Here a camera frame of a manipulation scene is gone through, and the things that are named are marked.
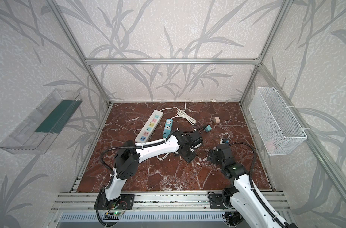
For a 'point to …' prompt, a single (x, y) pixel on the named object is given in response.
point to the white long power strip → (149, 127)
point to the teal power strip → (168, 128)
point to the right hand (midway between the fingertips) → (214, 148)
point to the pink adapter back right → (216, 119)
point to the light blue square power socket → (200, 144)
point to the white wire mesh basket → (279, 132)
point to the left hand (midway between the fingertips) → (191, 153)
